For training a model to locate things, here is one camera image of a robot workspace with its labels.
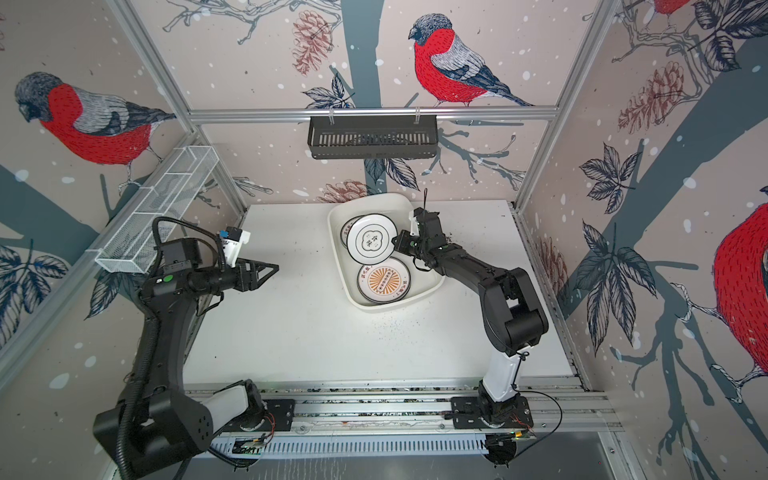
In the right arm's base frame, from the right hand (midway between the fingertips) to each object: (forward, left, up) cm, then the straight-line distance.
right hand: (390, 242), depth 93 cm
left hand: (-18, +30, +12) cm, 37 cm away
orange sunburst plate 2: (-9, +2, -11) cm, 14 cm away
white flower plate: (+3, +7, -1) cm, 8 cm away
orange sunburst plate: (+15, +18, -10) cm, 25 cm away
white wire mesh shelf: (-3, +62, +20) cm, 65 cm away
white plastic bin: (+22, -1, -6) cm, 23 cm away
